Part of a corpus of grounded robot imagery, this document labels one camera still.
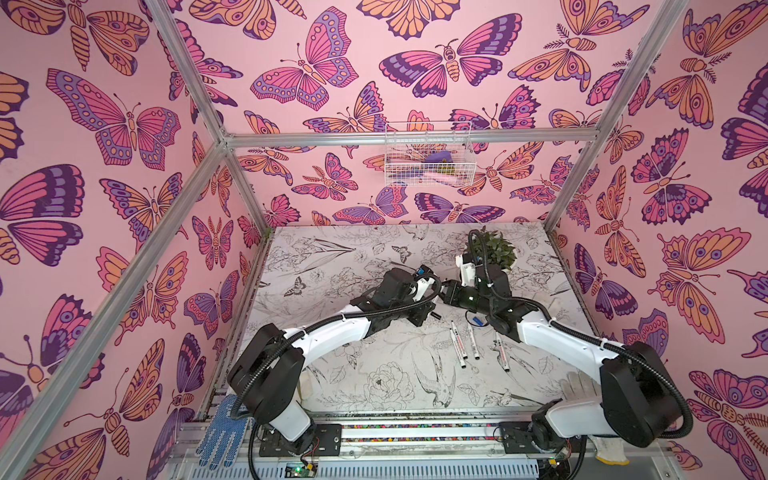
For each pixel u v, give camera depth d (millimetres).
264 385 437
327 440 739
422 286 742
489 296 660
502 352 874
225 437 745
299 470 723
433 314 953
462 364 853
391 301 649
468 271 759
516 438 732
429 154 955
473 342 897
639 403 417
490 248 901
